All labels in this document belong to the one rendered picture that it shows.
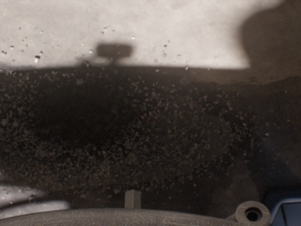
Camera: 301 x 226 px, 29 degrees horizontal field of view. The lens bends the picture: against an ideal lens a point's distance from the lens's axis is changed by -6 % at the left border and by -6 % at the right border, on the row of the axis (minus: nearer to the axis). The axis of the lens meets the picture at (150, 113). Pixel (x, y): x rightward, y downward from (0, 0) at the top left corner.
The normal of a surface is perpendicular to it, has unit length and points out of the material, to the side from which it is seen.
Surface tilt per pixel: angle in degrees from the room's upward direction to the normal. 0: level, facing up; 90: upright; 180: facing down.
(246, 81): 0
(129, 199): 92
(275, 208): 0
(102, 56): 0
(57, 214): 119
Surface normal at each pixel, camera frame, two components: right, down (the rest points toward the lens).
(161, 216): 0.11, -0.92
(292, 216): 0.10, -0.70
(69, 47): 0.09, 0.71
